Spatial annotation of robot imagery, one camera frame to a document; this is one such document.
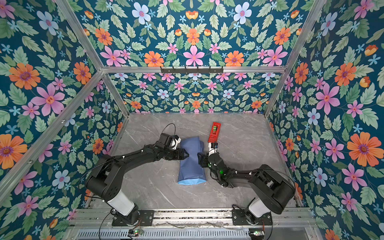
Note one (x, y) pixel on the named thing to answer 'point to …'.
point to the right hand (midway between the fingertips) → (201, 153)
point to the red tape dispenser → (214, 132)
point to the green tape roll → (214, 128)
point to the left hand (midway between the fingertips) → (186, 154)
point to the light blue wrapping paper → (190, 171)
